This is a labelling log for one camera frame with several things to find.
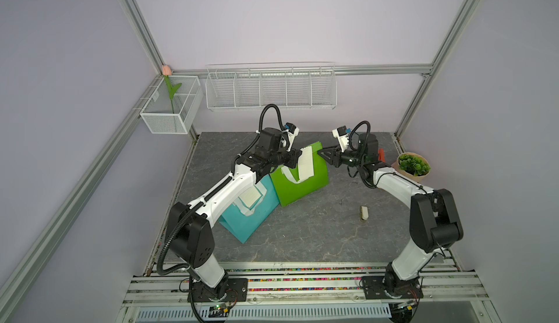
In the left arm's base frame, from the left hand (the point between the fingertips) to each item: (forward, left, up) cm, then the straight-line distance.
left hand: (302, 153), depth 80 cm
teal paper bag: (-20, +23, -15) cm, 34 cm away
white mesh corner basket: (+14, +52, +10) cm, 55 cm away
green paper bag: (-7, +6, -15) cm, 18 cm away
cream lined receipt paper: (-10, +20, -11) cm, 26 cm away
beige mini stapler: (-16, -25, -23) cm, 38 cm away
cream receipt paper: (-1, -1, -5) cm, 5 cm away
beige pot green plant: (-1, -47, -11) cm, 48 cm away
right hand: (+5, -7, -4) cm, 10 cm away
